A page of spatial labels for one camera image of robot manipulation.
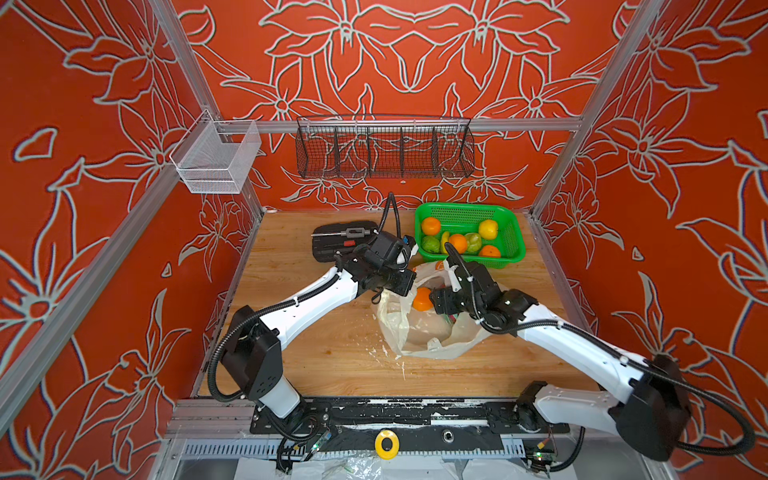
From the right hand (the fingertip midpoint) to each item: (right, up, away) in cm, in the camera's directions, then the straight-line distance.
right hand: (435, 293), depth 80 cm
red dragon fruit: (+6, -8, +5) cm, 11 cm away
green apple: (+17, +14, +21) cm, 30 cm away
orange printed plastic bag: (-1, -14, +7) cm, 16 cm away
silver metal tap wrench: (-26, +17, +23) cm, 39 cm away
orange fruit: (+13, +14, +23) cm, 29 cm away
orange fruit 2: (+23, +11, +20) cm, 32 cm away
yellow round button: (-14, -34, -11) cm, 38 cm away
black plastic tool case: (-36, +12, +26) cm, 46 cm away
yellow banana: (+8, +15, +26) cm, 31 cm away
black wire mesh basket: (-14, +45, +17) cm, 51 cm away
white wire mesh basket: (-68, +41, +12) cm, 80 cm away
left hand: (-6, +4, -1) cm, 8 cm away
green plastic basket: (+23, +17, +26) cm, 39 cm away
